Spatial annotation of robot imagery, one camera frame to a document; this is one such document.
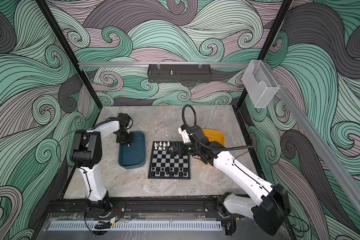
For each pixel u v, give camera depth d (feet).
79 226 2.39
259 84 2.61
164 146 3.09
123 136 2.63
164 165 2.85
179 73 3.12
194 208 2.45
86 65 3.19
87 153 1.74
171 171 2.71
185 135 2.25
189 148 2.07
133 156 2.97
